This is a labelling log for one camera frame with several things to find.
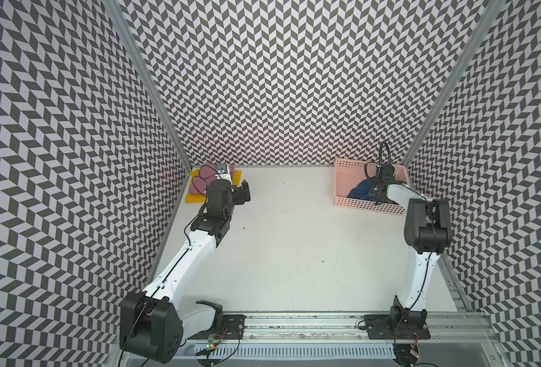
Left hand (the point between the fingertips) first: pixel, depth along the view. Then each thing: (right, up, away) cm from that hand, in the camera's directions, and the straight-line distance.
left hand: (232, 183), depth 81 cm
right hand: (+63, -5, +24) cm, 67 cm away
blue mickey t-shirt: (+55, -3, +25) cm, 60 cm away
